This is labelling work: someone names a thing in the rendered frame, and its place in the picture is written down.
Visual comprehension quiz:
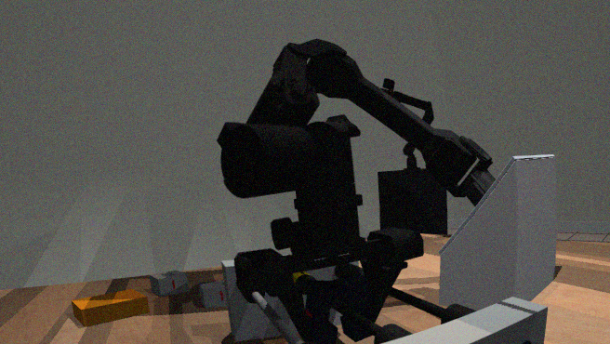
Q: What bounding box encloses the orange rectangular block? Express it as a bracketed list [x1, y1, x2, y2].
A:
[72, 289, 150, 326]

